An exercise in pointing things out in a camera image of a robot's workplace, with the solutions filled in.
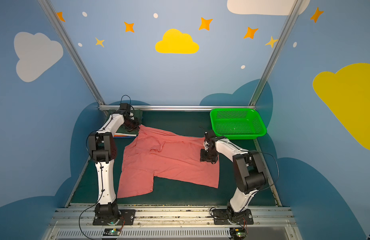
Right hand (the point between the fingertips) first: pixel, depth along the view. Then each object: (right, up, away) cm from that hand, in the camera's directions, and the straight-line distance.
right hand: (205, 158), depth 93 cm
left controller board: (-48, -31, -22) cm, 61 cm away
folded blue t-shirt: (-56, +13, +10) cm, 58 cm away
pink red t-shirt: (-35, +2, +6) cm, 36 cm away
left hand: (-45, +21, +13) cm, 51 cm away
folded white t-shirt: (-55, +15, +9) cm, 57 cm away
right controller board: (+13, -32, -22) cm, 41 cm away
